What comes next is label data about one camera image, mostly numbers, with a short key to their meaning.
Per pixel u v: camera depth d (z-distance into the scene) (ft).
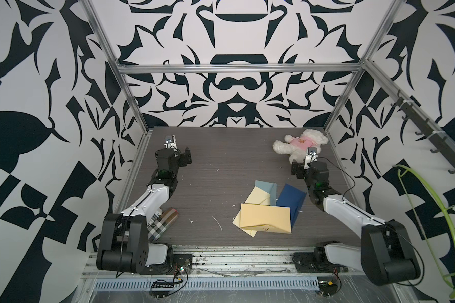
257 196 3.02
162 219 2.71
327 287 2.33
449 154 1.80
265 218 2.80
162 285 2.39
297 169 2.61
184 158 2.66
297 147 3.33
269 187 3.15
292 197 3.17
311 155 2.43
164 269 2.27
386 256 1.37
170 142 2.43
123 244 1.37
